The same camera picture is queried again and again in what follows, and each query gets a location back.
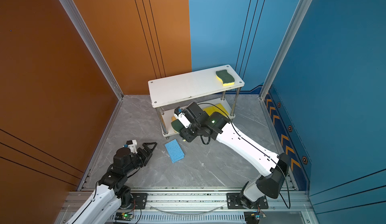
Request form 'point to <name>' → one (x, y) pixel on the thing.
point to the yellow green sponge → (177, 125)
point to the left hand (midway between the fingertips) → (155, 147)
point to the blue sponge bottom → (174, 150)
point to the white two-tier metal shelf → (165, 92)
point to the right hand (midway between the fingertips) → (183, 131)
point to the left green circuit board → (123, 216)
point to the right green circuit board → (252, 217)
